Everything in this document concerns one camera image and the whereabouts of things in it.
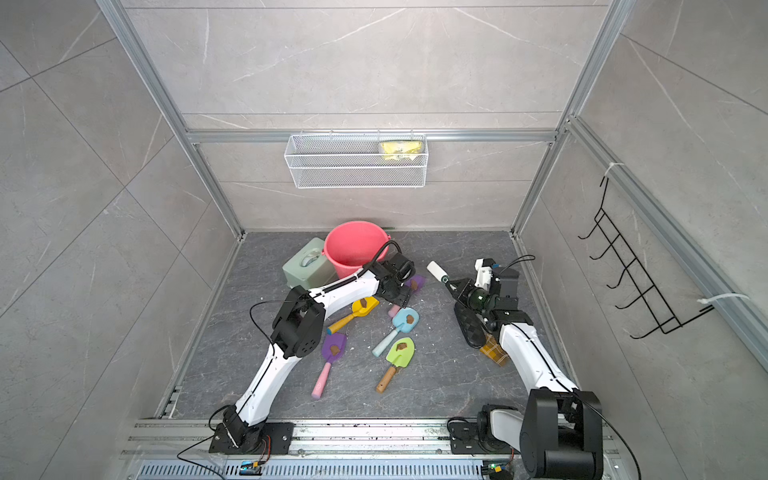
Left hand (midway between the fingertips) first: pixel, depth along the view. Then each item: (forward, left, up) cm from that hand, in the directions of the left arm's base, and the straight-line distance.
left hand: (403, 291), depth 99 cm
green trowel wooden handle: (-20, +2, -3) cm, 21 cm away
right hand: (-7, -12, +14) cm, 20 cm away
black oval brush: (-14, -20, +1) cm, 24 cm away
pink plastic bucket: (+11, +17, +13) cm, 23 cm away
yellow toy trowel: (-4, +15, -2) cm, 16 cm away
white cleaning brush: (+1, -10, +10) cm, 15 cm away
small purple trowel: (+4, -4, -2) cm, 6 cm away
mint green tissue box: (+7, +31, +6) cm, 33 cm away
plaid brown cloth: (-21, -26, -2) cm, 33 cm away
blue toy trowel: (-9, -1, -3) cm, 10 cm away
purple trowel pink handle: (-18, +22, 0) cm, 29 cm away
